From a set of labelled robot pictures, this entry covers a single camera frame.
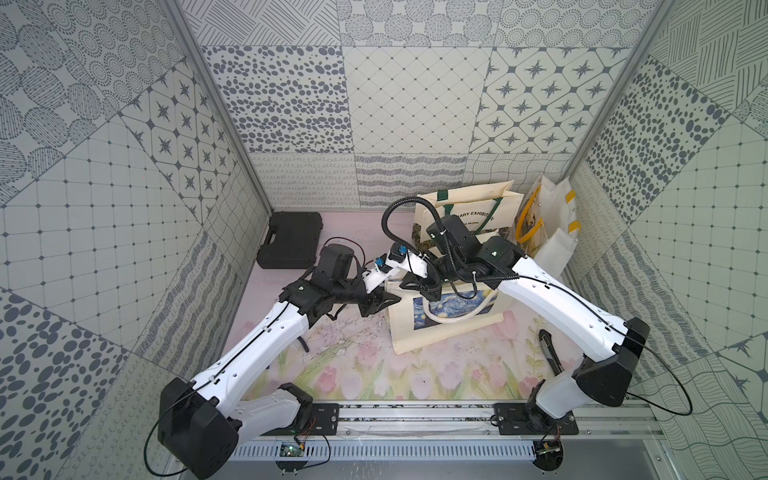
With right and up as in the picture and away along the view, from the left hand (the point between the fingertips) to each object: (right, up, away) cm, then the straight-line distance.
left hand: (402, 294), depth 71 cm
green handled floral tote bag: (+28, +23, +24) cm, 44 cm away
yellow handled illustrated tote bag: (+44, +17, +17) cm, 50 cm away
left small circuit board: (-27, -38, +1) cm, 47 cm away
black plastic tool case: (-38, +13, +33) cm, 52 cm away
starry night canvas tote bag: (+4, -9, +7) cm, 12 cm away
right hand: (+2, +3, 0) cm, 3 cm away
